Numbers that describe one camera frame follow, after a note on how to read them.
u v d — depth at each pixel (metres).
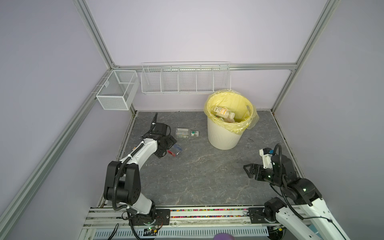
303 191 0.47
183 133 1.02
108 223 0.74
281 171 0.52
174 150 0.94
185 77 0.99
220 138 1.05
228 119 0.91
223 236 0.69
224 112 0.88
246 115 0.89
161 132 0.71
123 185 0.44
